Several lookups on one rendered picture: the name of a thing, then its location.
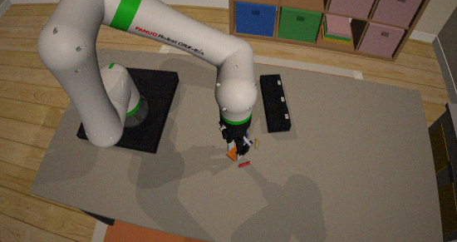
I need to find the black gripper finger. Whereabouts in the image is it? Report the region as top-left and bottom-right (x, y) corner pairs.
(222, 130), (234, 151)
(233, 136), (253, 161)

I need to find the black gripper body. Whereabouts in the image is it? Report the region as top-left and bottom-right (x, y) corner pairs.
(224, 130), (247, 141)

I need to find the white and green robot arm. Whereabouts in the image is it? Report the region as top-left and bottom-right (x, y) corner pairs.
(37, 0), (258, 148)

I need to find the black rack of bins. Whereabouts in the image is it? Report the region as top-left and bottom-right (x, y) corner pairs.
(259, 74), (291, 133)

